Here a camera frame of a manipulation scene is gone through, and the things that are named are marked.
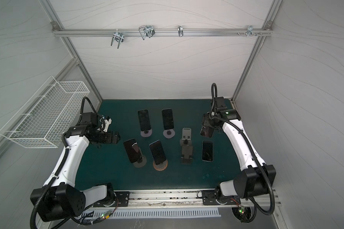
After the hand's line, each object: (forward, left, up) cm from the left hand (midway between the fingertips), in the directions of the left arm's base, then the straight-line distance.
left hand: (109, 138), depth 79 cm
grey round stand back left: (+14, -16, -17) cm, 27 cm away
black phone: (+17, -16, -5) cm, 24 cm away
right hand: (+9, -57, +5) cm, 58 cm away
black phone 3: (+1, -58, -18) cm, 61 cm away
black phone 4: (-6, -13, -9) cm, 17 cm away
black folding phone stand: (-6, -44, -9) cm, 46 cm away
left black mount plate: (-28, -10, -16) cm, 33 cm away
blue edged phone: (-6, -28, -4) cm, 29 cm away
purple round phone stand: (+13, -32, -16) cm, 38 cm away
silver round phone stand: (+6, -44, -11) cm, 46 cm away
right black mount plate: (-25, -56, -17) cm, 63 cm away
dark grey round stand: (-8, -16, -16) cm, 24 cm away
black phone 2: (+19, -32, -6) cm, 37 cm away
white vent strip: (-32, -27, -17) cm, 45 cm away
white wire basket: (+2, +26, +15) cm, 30 cm away
